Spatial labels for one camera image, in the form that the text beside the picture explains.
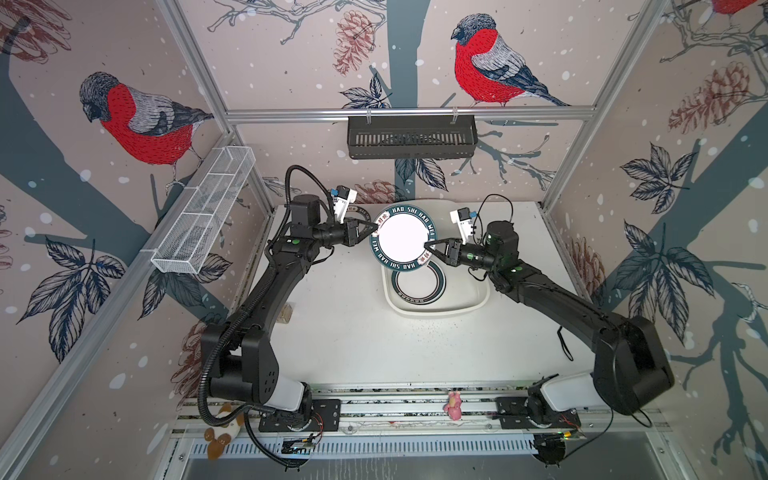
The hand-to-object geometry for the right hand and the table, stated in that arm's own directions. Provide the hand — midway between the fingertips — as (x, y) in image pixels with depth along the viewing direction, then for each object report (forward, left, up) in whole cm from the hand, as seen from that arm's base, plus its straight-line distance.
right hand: (429, 243), depth 77 cm
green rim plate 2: (0, +8, +1) cm, 8 cm away
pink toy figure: (-34, -6, -23) cm, 41 cm away
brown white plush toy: (-42, +49, -22) cm, 68 cm away
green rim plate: (+36, +28, -25) cm, 52 cm away
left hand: (+2, +13, +5) cm, 14 cm away
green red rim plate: (0, +1, -23) cm, 23 cm away
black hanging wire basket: (+45, +5, +4) cm, 45 cm away
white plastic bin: (+1, -14, -26) cm, 29 cm away
